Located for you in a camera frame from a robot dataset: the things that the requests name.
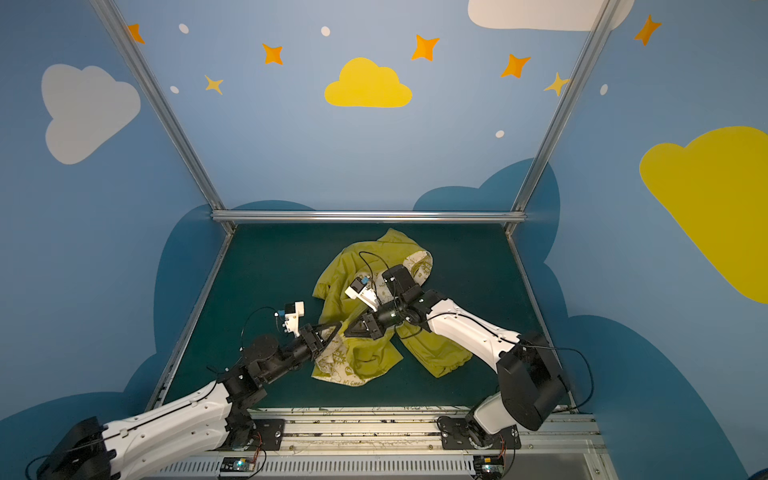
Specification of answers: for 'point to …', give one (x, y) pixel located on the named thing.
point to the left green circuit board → (238, 464)
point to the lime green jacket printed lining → (352, 360)
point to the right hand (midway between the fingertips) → (351, 330)
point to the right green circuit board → (489, 466)
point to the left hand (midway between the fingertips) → (341, 322)
